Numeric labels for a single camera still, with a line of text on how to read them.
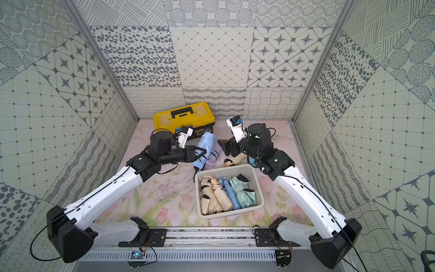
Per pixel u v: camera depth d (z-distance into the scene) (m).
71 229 0.37
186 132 0.66
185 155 0.63
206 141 0.71
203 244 0.73
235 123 0.56
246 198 0.77
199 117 1.00
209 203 0.72
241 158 0.96
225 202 0.74
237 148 0.60
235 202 0.78
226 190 0.81
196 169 0.94
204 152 0.70
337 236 0.37
